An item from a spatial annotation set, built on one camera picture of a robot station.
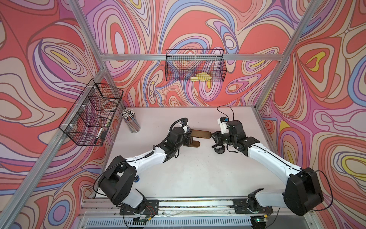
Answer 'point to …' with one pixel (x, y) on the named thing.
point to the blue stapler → (137, 179)
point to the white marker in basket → (97, 137)
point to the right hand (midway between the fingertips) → (212, 138)
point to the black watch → (219, 149)
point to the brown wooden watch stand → (199, 134)
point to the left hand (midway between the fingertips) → (190, 132)
